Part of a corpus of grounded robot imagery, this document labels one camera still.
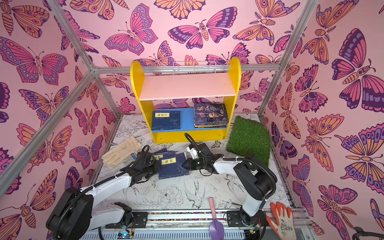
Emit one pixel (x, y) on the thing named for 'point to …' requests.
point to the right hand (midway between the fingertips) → (182, 164)
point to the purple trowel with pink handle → (216, 229)
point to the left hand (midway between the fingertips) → (162, 164)
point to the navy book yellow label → (166, 120)
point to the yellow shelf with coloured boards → (183, 107)
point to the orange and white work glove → (286, 229)
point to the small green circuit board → (123, 235)
